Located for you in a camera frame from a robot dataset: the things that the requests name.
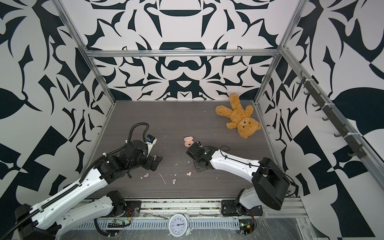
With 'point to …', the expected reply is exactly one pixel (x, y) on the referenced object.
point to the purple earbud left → (147, 175)
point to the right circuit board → (245, 226)
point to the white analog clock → (180, 225)
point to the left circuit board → (119, 223)
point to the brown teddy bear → (246, 126)
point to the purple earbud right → (174, 181)
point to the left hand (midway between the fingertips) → (154, 151)
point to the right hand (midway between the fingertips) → (201, 164)
